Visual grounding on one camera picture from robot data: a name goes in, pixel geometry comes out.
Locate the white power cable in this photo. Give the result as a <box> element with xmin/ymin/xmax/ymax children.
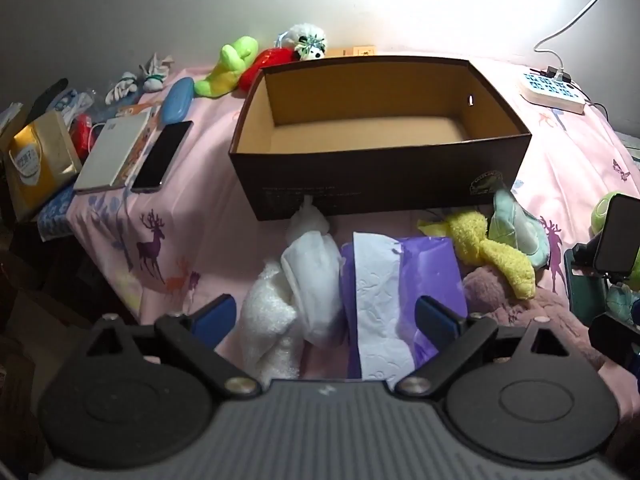
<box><xmin>533</xmin><ymin>0</ymin><xmax>626</xmax><ymax>73</ymax></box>

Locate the white plastic bag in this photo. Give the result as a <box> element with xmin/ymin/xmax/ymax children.
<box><xmin>280</xmin><ymin>195</ymin><xmax>347</xmax><ymax>348</ymax></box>

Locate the yellow plush cloth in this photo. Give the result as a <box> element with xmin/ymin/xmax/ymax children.
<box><xmin>446</xmin><ymin>210</ymin><xmax>537</xmax><ymax>302</ymax></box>

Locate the black cable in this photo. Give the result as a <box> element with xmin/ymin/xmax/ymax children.
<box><xmin>570</xmin><ymin>80</ymin><xmax>608</xmax><ymax>121</ymax></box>

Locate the orange illustrated book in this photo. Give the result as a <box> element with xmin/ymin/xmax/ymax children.
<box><xmin>112</xmin><ymin>102</ymin><xmax>163</xmax><ymax>188</ymax></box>

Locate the dark green phone stand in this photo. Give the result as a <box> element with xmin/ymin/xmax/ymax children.
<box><xmin>564</xmin><ymin>242</ymin><xmax>608</xmax><ymax>323</ymax></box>

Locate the purple tissue pack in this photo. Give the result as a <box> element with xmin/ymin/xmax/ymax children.
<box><xmin>340</xmin><ymin>231</ymin><xmax>469</xmax><ymax>381</ymax></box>

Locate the green frog plush toy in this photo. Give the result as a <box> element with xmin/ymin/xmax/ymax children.
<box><xmin>590</xmin><ymin>191</ymin><xmax>640</xmax><ymax>291</ymax></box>

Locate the blue patterned pack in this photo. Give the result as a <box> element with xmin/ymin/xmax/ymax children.
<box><xmin>37</xmin><ymin>182</ymin><xmax>81</xmax><ymax>241</ymax></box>

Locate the blue glasses case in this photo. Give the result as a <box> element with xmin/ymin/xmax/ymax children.
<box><xmin>161</xmin><ymin>76</ymin><xmax>192</xmax><ymax>124</ymax></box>

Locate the yellow tissue box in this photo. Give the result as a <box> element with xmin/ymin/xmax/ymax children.
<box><xmin>2</xmin><ymin>111</ymin><xmax>83</xmax><ymax>223</ymax></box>

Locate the lime green plush toy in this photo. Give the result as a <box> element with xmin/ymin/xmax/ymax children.
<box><xmin>194</xmin><ymin>36</ymin><xmax>259</xmax><ymax>98</ymax></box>

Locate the mint green plush toy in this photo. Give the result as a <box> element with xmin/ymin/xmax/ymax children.
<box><xmin>487</xmin><ymin>189</ymin><xmax>551</xmax><ymax>273</ymax></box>

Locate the pink deer print tablecloth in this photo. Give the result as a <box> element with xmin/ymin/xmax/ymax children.
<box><xmin>40</xmin><ymin>55</ymin><xmax>640</xmax><ymax>411</ymax></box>

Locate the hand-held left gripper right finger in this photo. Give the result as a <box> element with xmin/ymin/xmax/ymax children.
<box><xmin>395</xmin><ymin>296</ymin><xmax>576</xmax><ymax>401</ymax></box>

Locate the pink plush toy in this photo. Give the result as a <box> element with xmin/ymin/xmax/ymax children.
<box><xmin>461</xmin><ymin>264</ymin><xmax>608</xmax><ymax>371</ymax></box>

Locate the panda plush toy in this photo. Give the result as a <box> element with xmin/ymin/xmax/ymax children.
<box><xmin>275</xmin><ymin>22</ymin><xmax>328</xmax><ymax>62</ymax></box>

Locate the black flat object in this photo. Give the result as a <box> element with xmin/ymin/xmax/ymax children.
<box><xmin>25</xmin><ymin>78</ymin><xmax>69</xmax><ymax>126</ymax></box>

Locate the red plush toy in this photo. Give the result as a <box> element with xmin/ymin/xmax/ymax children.
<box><xmin>237</xmin><ymin>46</ymin><xmax>296</xmax><ymax>92</ymax></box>

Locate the black smartphone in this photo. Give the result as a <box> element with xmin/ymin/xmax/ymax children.
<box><xmin>131</xmin><ymin>121</ymin><xmax>194</xmax><ymax>193</ymax></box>

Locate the white power strip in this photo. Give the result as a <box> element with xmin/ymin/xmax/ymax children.
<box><xmin>518</xmin><ymin>71</ymin><xmax>586</xmax><ymax>114</ymax></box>

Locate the white notebook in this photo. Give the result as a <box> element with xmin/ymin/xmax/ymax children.
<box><xmin>73</xmin><ymin>111</ymin><xmax>153</xmax><ymax>195</ymax></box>

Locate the blue and white packet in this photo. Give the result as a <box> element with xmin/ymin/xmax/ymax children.
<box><xmin>47</xmin><ymin>89</ymin><xmax>96</xmax><ymax>121</ymax></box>

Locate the flat yellow box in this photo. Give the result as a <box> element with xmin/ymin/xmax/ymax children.
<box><xmin>325</xmin><ymin>44</ymin><xmax>377</xmax><ymax>58</ymax></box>

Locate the brown cardboard box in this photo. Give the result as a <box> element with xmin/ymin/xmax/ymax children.
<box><xmin>228</xmin><ymin>55</ymin><xmax>532</xmax><ymax>222</ymax></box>

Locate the red packet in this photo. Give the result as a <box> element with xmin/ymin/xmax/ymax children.
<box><xmin>70</xmin><ymin>114</ymin><xmax>93</xmax><ymax>161</ymax></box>

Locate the thin white charging cable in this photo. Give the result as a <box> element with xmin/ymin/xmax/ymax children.
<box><xmin>86</xmin><ymin>121</ymin><xmax>107</xmax><ymax>156</ymax></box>

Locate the white glove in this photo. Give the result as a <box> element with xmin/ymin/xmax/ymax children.
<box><xmin>106</xmin><ymin>72</ymin><xmax>141</xmax><ymax>102</ymax></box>

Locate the black mounted phone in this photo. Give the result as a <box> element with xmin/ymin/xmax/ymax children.
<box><xmin>595</xmin><ymin>192</ymin><xmax>640</xmax><ymax>281</ymax></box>

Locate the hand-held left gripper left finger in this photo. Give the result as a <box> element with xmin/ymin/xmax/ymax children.
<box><xmin>82</xmin><ymin>294</ymin><xmax>263</xmax><ymax>401</ymax></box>

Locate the white cloth bundle green tie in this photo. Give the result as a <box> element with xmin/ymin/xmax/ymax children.
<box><xmin>137</xmin><ymin>52</ymin><xmax>176</xmax><ymax>93</ymax></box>

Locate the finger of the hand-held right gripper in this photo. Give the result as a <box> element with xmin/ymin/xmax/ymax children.
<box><xmin>588</xmin><ymin>310</ymin><xmax>640</xmax><ymax>377</ymax></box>

